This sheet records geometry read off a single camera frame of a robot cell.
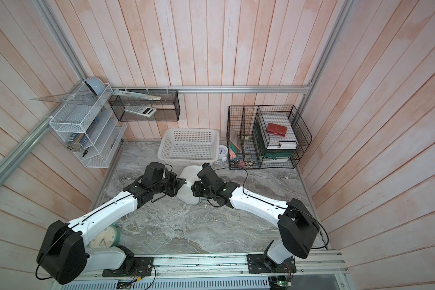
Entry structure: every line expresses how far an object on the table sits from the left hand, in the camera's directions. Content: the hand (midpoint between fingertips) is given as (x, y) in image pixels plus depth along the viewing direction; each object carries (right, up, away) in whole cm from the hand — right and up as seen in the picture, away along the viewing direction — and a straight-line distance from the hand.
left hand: (187, 179), depth 82 cm
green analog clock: (-34, -25, -4) cm, 43 cm away
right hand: (+2, -4, 0) cm, 4 cm away
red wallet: (+46, +25, +13) cm, 54 cm away
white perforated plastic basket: (-3, +17, +33) cm, 37 cm away
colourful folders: (+25, +15, +28) cm, 41 cm away
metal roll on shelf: (-48, +15, -5) cm, 51 cm away
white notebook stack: (+50, +17, +13) cm, 54 cm away
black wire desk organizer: (+29, +34, +32) cm, 56 cm away
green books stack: (+42, +12, +16) cm, 47 cm away
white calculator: (-27, +36, +16) cm, 48 cm away
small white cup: (+18, +14, +29) cm, 37 cm away
